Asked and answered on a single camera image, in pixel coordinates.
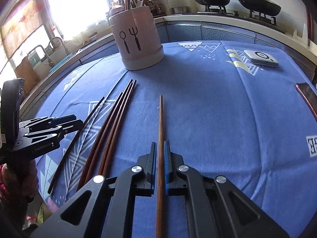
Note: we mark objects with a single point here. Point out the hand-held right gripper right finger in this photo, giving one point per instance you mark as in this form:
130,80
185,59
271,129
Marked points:
168,173

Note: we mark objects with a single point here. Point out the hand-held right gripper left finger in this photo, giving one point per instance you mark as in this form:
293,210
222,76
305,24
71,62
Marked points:
154,173

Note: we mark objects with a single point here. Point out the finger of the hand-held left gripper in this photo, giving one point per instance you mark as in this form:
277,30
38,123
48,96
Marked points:
66,117
71,126

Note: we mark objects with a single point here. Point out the pink utensil holder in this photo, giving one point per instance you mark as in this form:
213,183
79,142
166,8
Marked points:
138,37

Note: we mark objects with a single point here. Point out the person's left forearm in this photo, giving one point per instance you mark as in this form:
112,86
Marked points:
7,208

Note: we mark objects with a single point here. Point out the person's left hand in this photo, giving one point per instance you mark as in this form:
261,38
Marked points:
8,178

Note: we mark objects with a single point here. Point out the wooden cutting board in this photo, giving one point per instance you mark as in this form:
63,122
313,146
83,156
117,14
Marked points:
27,72

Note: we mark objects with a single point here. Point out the blue plastic basin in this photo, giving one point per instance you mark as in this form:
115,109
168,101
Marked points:
62,62

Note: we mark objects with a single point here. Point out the steel kitchen faucet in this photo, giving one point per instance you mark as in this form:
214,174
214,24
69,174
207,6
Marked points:
39,54
62,47

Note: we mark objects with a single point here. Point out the blue printed tablecloth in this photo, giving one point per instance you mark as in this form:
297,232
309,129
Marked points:
210,104

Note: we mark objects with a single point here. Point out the orange window blind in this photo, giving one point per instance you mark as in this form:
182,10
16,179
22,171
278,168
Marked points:
19,22

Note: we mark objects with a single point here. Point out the kitchen window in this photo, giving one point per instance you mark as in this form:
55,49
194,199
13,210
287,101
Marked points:
74,5

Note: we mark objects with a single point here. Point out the cooking oil bottle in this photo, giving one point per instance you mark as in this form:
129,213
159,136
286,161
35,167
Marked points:
116,9

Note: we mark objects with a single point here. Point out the white square device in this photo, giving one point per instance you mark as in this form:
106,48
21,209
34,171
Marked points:
261,59

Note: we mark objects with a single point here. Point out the rose gold smartphone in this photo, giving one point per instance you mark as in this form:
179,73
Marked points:
309,99

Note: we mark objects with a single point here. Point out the black gas stove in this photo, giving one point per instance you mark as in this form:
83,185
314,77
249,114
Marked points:
235,16

